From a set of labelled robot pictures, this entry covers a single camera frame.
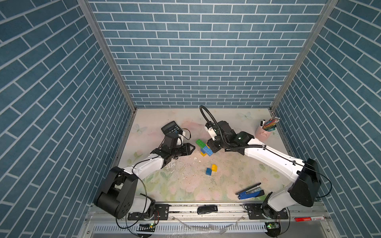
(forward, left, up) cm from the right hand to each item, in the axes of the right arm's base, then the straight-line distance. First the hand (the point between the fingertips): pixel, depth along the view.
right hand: (210, 142), depth 80 cm
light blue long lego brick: (-7, +1, +3) cm, 8 cm away
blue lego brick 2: (-9, 0, -17) cm, 19 cm away
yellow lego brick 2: (-8, -3, -16) cm, 18 cm away
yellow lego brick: (+1, +4, -16) cm, 16 cm away
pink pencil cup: (+16, -34, -10) cm, 39 cm away
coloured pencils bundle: (+19, -38, -5) cm, 43 cm away
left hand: (-1, +8, -7) cm, 11 cm away
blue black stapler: (-19, -24, -15) cm, 35 cm away
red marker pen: (-29, -48, -17) cm, 59 cm away
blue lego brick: (+1, +4, -11) cm, 12 cm away
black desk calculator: (+20, +27, -14) cm, 36 cm away
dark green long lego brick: (+5, +6, -9) cm, 12 cm away
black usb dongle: (-29, 0, -15) cm, 33 cm away
